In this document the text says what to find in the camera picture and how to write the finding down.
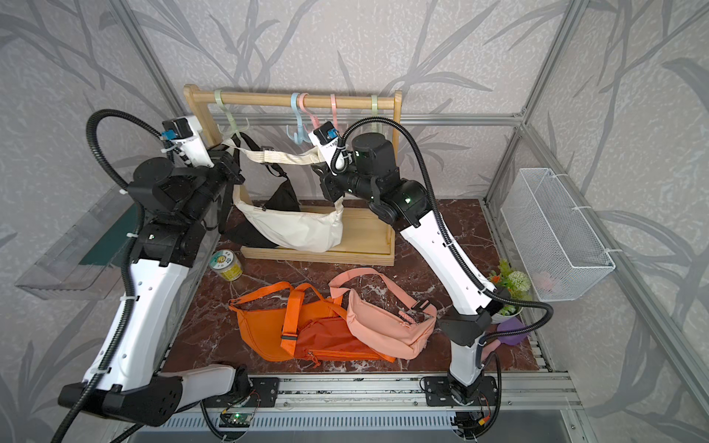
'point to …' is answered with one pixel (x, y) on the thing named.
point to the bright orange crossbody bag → (272, 332)
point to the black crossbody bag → (283, 195)
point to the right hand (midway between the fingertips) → (314, 161)
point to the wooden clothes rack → (366, 238)
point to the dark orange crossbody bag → (329, 339)
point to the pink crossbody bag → (402, 334)
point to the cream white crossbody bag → (309, 233)
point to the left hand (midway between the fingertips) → (241, 139)
